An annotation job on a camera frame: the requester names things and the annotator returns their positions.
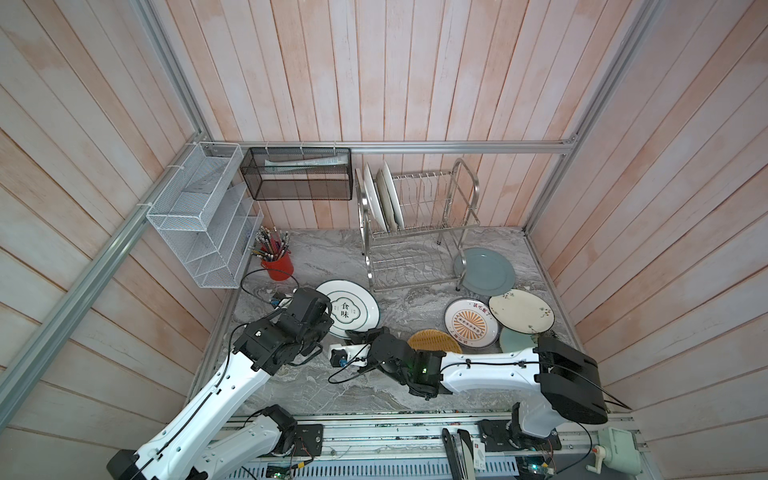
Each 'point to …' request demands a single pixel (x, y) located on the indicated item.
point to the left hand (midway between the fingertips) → (328, 326)
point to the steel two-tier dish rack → (411, 224)
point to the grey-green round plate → (487, 272)
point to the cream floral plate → (522, 310)
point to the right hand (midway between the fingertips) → (349, 330)
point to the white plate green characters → (353, 308)
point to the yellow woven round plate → (433, 340)
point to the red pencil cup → (280, 269)
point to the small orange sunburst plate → (472, 323)
